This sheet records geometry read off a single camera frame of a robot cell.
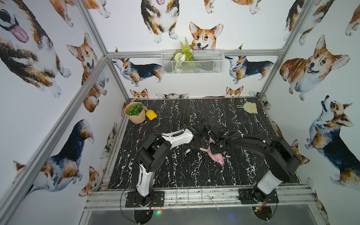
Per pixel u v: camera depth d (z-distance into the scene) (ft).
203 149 3.01
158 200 2.41
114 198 2.46
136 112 3.11
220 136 2.23
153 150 1.70
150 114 3.61
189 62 2.76
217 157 2.75
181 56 2.71
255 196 2.22
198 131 2.44
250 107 3.75
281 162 1.50
